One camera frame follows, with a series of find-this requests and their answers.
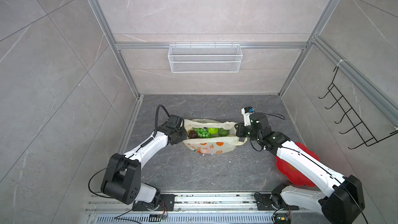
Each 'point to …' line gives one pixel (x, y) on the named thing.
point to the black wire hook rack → (359, 128)
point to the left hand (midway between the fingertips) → (185, 132)
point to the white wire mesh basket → (205, 58)
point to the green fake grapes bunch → (202, 132)
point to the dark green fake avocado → (223, 132)
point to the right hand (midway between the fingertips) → (234, 124)
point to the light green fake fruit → (213, 130)
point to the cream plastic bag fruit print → (209, 145)
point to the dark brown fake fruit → (193, 134)
